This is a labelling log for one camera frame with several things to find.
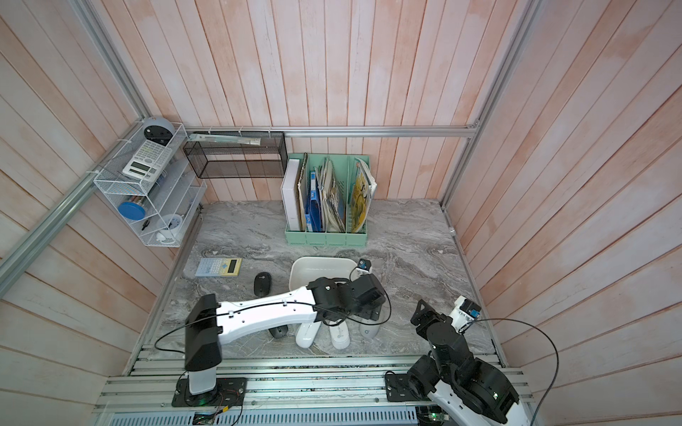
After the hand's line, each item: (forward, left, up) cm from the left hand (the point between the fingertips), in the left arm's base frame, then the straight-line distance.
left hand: (364, 303), depth 76 cm
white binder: (+36, +24, +10) cm, 45 cm away
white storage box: (+19, +19, -12) cm, 29 cm away
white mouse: (-5, +17, -12) cm, 22 cm away
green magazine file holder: (+36, +12, +8) cm, 38 cm away
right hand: (-2, -16, +4) cm, 17 cm away
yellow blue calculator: (+20, +53, -12) cm, 58 cm away
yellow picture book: (+42, -2, +7) cm, 43 cm away
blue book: (+41, +17, -6) cm, 45 cm away
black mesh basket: (+58, +53, +8) cm, 79 cm away
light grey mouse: (-4, -2, -12) cm, 13 cm away
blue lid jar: (+21, +69, +17) cm, 74 cm away
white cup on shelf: (+22, +62, +8) cm, 67 cm away
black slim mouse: (+12, +35, -12) cm, 39 cm away
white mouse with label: (-5, +7, -12) cm, 15 cm away
